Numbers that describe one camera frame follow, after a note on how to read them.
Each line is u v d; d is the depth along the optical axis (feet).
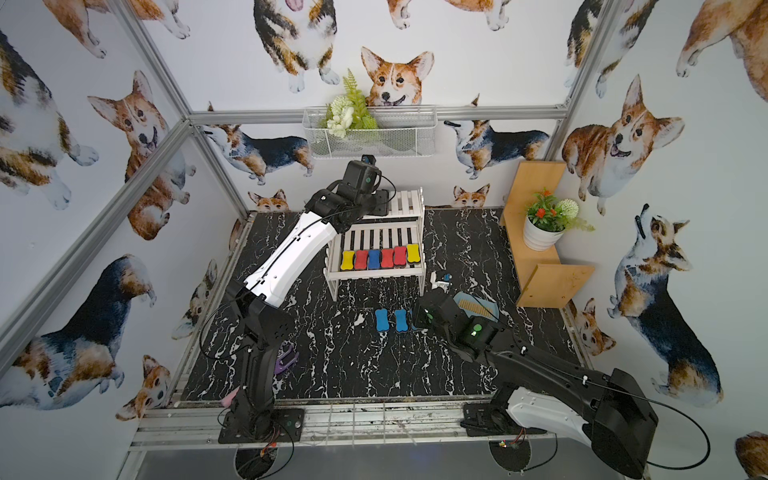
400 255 2.98
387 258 2.94
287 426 2.39
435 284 2.37
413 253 2.98
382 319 2.97
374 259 2.95
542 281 2.72
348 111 2.57
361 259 2.97
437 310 1.95
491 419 2.19
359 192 2.03
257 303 1.63
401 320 3.02
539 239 3.09
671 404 1.30
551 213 2.95
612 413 1.30
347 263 2.90
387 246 3.12
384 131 2.89
